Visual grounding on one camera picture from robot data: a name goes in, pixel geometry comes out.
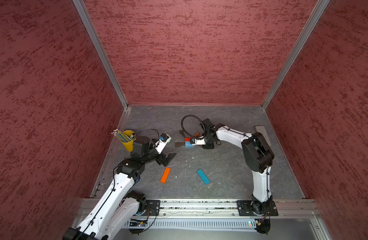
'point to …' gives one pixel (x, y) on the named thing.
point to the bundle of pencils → (121, 135)
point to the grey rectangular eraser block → (261, 129)
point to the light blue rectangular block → (188, 144)
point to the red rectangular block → (188, 139)
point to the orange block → (165, 175)
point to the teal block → (203, 176)
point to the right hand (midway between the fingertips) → (205, 144)
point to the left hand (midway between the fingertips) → (167, 150)
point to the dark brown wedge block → (179, 144)
